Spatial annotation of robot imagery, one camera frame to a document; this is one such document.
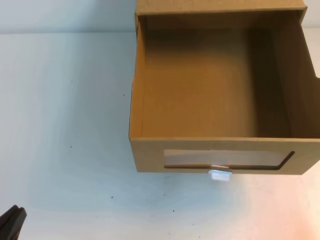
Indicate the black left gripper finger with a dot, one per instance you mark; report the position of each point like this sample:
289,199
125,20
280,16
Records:
11,223

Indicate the cardboard drawer with window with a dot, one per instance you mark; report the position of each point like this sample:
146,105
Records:
235,92

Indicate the white drawer handle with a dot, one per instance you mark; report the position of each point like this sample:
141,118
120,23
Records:
219,175

